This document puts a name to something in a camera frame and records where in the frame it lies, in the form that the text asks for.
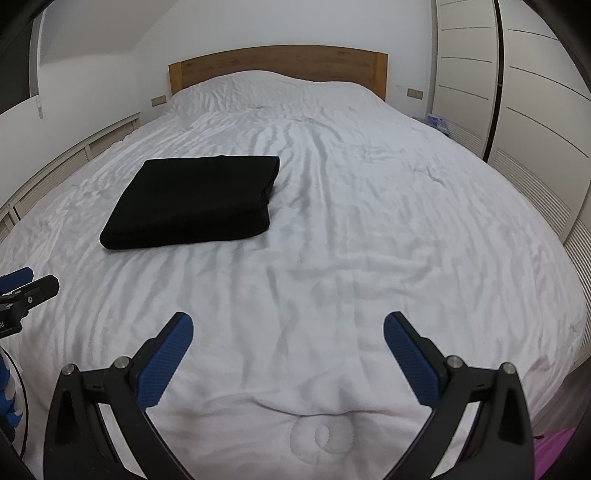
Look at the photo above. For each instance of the white wardrobe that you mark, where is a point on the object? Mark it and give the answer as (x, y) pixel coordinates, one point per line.
(545, 92)

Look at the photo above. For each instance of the bed with white duvet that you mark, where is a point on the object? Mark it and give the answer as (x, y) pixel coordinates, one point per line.
(369, 207)

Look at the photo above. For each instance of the pink plastic object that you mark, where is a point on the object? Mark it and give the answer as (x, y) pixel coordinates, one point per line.
(554, 457)

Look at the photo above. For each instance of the blue tissue packet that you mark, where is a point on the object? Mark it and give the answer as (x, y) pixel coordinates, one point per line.
(437, 120)

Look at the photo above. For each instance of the black pants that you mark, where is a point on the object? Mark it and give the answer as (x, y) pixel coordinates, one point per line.
(194, 203)

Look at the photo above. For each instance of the wall socket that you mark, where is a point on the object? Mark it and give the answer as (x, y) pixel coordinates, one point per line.
(415, 93)
(159, 100)

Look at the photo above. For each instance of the wooden headboard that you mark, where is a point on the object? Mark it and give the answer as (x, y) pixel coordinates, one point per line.
(277, 60)

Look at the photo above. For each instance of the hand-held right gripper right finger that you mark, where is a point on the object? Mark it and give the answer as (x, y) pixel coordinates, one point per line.
(411, 360)

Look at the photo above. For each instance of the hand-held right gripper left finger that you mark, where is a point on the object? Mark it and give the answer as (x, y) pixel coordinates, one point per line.
(166, 360)

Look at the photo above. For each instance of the blue white patterned object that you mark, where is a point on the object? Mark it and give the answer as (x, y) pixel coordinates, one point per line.
(8, 392)

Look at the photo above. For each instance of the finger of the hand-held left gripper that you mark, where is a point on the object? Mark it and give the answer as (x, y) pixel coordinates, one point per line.
(16, 279)
(41, 288)

